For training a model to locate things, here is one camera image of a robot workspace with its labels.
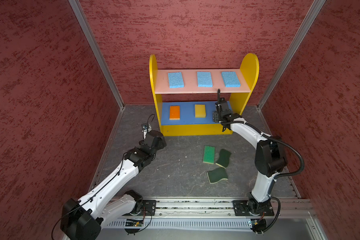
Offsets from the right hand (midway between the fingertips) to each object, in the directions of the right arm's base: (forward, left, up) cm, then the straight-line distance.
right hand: (221, 116), depth 95 cm
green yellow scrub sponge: (-21, +9, -13) cm, 26 cm away
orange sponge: (+4, +31, +1) cm, 31 cm away
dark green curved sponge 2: (-34, +8, -14) cm, 37 cm away
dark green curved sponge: (-23, 0, -15) cm, 27 cm away
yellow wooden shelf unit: (+29, +22, -10) cm, 38 cm away
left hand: (-19, +40, +3) cm, 45 cm away
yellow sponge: (+3, +14, +2) cm, 14 cm away
